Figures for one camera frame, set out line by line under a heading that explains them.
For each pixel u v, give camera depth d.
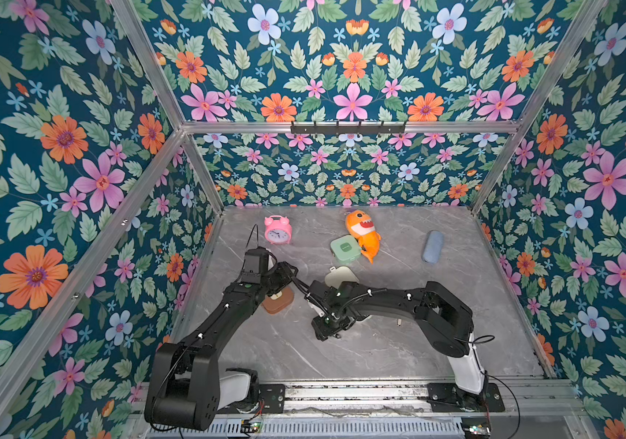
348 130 0.93
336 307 0.62
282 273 0.77
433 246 1.04
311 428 0.77
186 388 0.41
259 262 0.67
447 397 0.74
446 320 0.49
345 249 1.04
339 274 0.99
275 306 0.90
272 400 0.73
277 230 1.01
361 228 1.04
